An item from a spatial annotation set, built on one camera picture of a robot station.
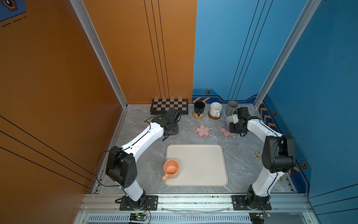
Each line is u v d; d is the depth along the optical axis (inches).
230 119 38.0
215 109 41.4
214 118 43.1
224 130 40.1
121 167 17.3
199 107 42.8
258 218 27.5
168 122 24.0
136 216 28.0
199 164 34.4
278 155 19.3
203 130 40.5
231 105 42.7
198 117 43.8
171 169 33.2
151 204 29.1
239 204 28.5
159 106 45.5
